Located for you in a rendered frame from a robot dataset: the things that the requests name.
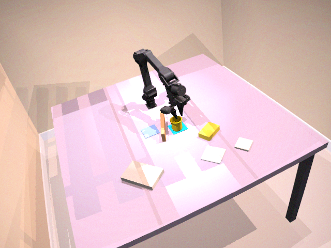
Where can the white flat square block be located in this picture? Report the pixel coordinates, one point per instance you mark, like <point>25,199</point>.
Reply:
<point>213,154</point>

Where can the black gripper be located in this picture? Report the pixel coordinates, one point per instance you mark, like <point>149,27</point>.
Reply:
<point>170,109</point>

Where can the yellow rectangular block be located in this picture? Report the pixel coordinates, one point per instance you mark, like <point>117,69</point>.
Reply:
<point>209,131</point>

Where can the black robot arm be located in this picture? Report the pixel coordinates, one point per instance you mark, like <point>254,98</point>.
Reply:
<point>165,74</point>

